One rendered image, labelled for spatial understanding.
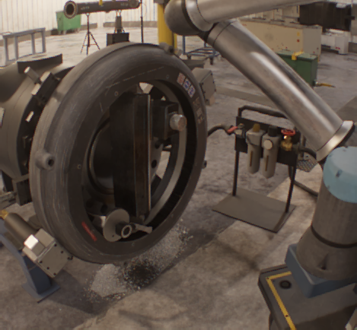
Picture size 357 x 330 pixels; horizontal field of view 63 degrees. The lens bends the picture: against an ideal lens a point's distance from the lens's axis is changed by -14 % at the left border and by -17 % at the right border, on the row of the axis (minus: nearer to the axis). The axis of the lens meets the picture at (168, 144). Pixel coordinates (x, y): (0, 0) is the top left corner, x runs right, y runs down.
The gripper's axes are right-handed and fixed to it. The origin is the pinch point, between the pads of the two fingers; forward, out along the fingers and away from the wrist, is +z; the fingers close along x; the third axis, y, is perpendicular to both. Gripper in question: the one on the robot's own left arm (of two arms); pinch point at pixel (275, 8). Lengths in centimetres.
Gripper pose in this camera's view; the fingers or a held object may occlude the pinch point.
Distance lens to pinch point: 89.2
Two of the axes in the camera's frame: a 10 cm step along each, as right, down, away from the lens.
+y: 6.3, -3.3, 7.1
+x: -0.2, -9.1, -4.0
